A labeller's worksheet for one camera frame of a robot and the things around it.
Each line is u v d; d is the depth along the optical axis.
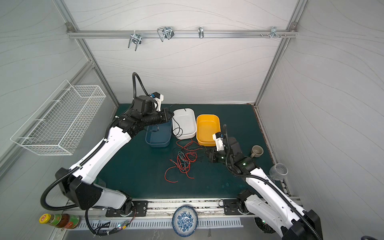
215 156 0.67
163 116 0.64
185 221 0.70
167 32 0.77
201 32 0.78
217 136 0.70
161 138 0.98
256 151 0.90
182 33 0.78
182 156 0.88
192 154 0.91
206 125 1.03
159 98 0.67
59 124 0.69
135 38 0.78
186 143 0.91
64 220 0.62
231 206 0.73
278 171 0.68
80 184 0.38
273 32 0.76
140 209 0.74
